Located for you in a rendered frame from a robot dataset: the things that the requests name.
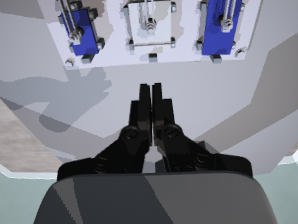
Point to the toggle clamp with red handle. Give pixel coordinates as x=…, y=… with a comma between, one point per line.
x=77, y=33
x=225, y=21

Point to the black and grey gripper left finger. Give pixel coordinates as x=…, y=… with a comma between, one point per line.
x=127, y=153

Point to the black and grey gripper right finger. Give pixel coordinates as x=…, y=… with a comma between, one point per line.
x=183, y=154

